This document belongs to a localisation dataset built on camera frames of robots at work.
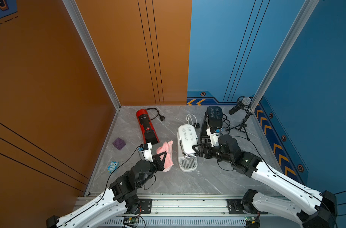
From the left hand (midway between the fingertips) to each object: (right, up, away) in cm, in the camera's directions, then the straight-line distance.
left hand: (167, 152), depth 72 cm
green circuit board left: (-17, -34, 0) cm, 38 cm away
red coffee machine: (-11, +8, +11) cm, 18 cm away
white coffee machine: (+10, -1, -3) cm, 10 cm away
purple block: (-34, +1, +21) cm, 40 cm away
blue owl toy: (-35, -12, +15) cm, 40 cm away
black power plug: (-7, +18, +40) cm, 44 cm away
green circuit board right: (+43, -35, 0) cm, 55 cm away
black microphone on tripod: (+47, +27, +17) cm, 57 cm away
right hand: (+15, +2, 0) cm, 15 cm away
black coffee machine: (+26, +18, +11) cm, 33 cm away
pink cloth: (0, +3, 0) cm, 3 cm away
